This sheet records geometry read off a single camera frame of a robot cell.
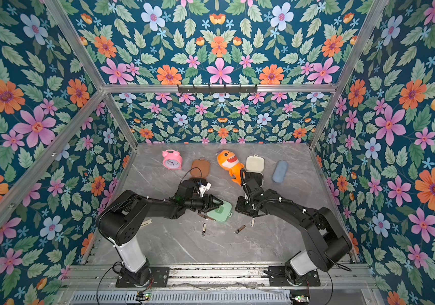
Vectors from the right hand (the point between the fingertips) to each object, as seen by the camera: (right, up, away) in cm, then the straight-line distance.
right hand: (239, 206), depth 88 cm
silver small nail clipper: (+6, -8, 0) cm, 10 cm away
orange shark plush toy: (-6, +22, +13) cm, 26 cm away
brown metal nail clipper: (0, -10, -2) cm, 11 cm away
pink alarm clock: (-36, +22, +13) cm, 44 cm away
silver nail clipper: (-16, -10, -2) cm, 20 cm away
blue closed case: (+23, +15, +16) cm, 32 cm away
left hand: (-8, +1, -1) cm, 8 cm away
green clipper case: (-8, -3, +1) cm, 9 cm away
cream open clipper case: (+10, +16, +23) cm, 30 cm away
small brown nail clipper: (-17, -5, +1) cm, 17 cm away
